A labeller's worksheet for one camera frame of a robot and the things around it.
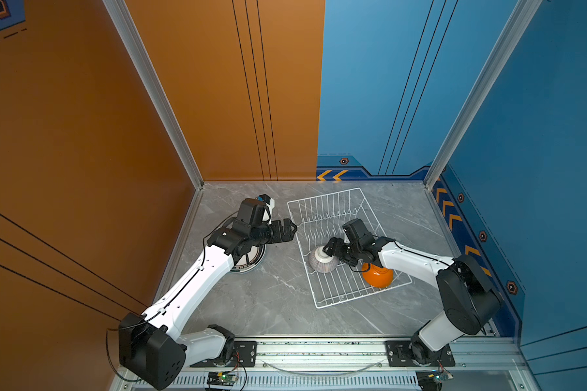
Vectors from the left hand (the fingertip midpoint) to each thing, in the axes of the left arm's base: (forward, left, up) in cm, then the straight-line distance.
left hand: (286, 226), depth 78 cm
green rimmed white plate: (0, +12, -19) cm, 22 cm away
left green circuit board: (-38, +20, -24) cm, 49 cm away
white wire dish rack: (+13, -12, -14) cm, 22 cm away
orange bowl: (-10, -31, -16) cm, 36 cm away
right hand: (-1, -15, -16) cm, 22 cm away
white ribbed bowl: (-4, -12, -16) cm, 20 cm away
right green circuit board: (-38, -44, -23) cm, 62 cm away
